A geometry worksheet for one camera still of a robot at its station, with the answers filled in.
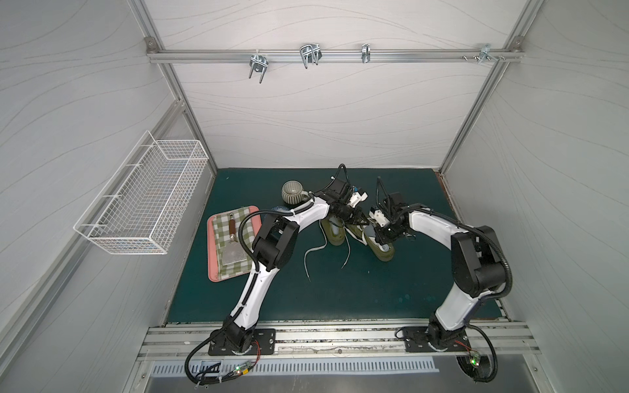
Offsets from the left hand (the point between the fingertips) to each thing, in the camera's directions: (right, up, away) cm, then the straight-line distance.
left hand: (371, 224), depth 91 cm
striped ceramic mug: (-32, +12, +19) cm, 39 cm away
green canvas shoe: (-13, -4, +4) cm, 14 cm away
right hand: (+4, -5, +3) cm, 8 cm away
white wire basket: (-71, +8, -22) cm, 74 cm away
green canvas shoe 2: (+4, -10, -3) cm, 11 cm away
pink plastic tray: (-58, -18, -4) cm, 61 cm away
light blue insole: (+1, -6, 0) cm, 6 cm away
